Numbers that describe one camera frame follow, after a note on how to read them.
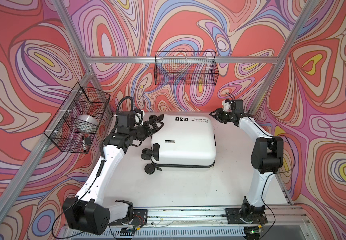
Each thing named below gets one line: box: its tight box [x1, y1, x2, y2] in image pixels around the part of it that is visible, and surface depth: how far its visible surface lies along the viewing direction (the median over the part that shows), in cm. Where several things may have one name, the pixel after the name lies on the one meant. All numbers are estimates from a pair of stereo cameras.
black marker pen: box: [82, 135, 86, 152], surface depth 73 cm
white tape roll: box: [75, 114, 99, 133], surface depth 74 cm
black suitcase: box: [140, 114, 217, 175], surface depth 80 cm
